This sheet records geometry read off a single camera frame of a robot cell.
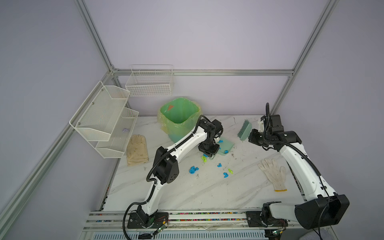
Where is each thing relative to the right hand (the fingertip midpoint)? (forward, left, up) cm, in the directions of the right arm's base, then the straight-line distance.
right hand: (248, 135), depth 78 cm
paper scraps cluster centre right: (-12, +11, -23) cm, 28 cm away
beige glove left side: (+4, +69, -22) cm, 73 cm away
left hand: (-7, +20, -10) cm, 24 cm away
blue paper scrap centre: (-9, +30, -22) cm, 39 cm away
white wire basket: (+37, +58, +11) cm, 70 cm away
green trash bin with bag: (+27, +42, -13) cm, 52 cm away
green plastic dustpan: (+2, +11, -15) cm, 19 cm away
